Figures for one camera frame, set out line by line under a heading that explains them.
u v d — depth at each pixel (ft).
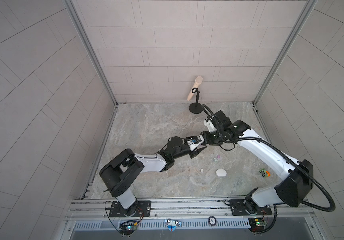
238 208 2.32
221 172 2.65
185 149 2.30
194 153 2.31
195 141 2.15
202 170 2.71
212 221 2.23
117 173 1.48
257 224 2.23
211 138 2.19
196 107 3.81
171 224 2.15
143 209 2.32
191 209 2.37
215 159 2.85
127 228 2.14
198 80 3.08
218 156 2.91
